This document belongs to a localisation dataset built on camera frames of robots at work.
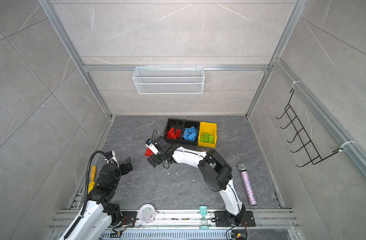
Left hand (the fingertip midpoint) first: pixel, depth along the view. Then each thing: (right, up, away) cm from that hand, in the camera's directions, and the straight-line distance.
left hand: (121, 157), depth 82 cm
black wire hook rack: (+92, +13, -13) cm, 94 cm away
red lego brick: (+26, +12, +21) cm, 36 cm away
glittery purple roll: (+71, -20, -3) cm, 74 cm away
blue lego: (+42, +14, +24) cm, 50 cm away
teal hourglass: (+45, -25, -8) cm, 52 cm away
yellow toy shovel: (-19, -9, +7) cm, 22 cm away
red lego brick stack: (+31, +12, +25) cm, 42 cm away
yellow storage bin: (+52, +12, +22) cm, 57 cm away
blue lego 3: (+37, +12, +20) cm, 44 cm away
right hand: (+17, 0, +10) cm, 20 cm away
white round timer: (+17, -26, -8) cm, 32 cm away
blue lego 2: (+41, +9, +20) cm, 47 cm away
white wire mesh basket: (+25, +49, +19) cm, 59 cm away
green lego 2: (+54, +8, +22) cm, 59 cm away
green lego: (+47, +9, +19) cm, 52 cm away
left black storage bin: (+29, +19, +34) cm, 49 cm away
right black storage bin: (+38, +19, +29) cm, 51 cm away
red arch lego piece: (+12, 0, +16) cm, 20 cm away
